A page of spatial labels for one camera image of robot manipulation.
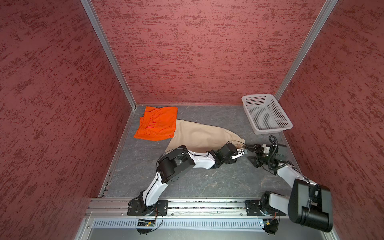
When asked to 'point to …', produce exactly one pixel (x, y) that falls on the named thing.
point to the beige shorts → (201, 137)
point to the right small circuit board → (266, 223)
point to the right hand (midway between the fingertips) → (244, 152)
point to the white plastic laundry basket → (265, 113)
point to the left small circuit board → (143, 222)
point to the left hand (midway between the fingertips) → (233, 151)
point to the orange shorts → (157, 124)
